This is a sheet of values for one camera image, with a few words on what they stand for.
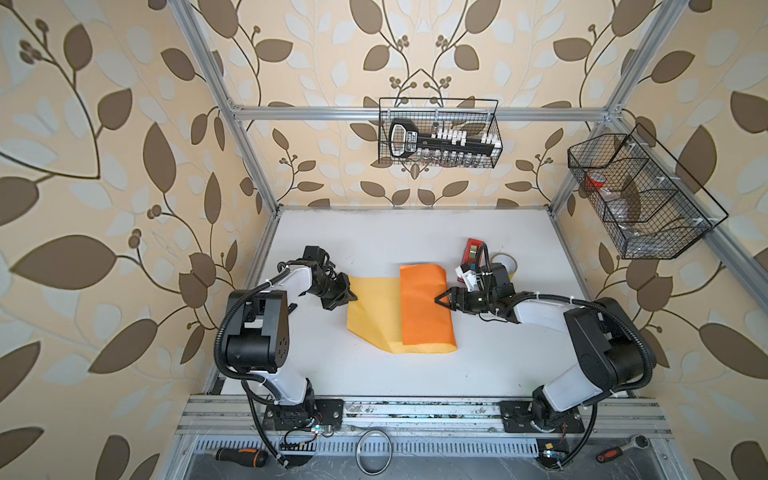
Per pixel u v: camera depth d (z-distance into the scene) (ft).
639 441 2.30
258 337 1.54
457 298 2.66
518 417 2.39
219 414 2.53
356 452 2.18
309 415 2.23
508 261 3.29
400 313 2.88
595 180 2.91
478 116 2.99
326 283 2.60
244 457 2.16
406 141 2.77
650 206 2.40
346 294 2.73
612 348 1.50
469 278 2.83
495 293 2.42
